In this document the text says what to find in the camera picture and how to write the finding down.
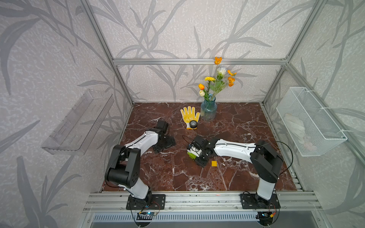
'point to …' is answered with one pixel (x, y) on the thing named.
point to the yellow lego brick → (214, 163)
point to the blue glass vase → (208, 109)
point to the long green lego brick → (192, 156)
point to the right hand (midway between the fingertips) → (199, 160)
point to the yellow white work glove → (189, 116)
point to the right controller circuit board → (265, 216)
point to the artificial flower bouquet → (216, 86)
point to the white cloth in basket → (296, 126)
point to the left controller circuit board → (150, 213)
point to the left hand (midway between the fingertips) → (169, 145)
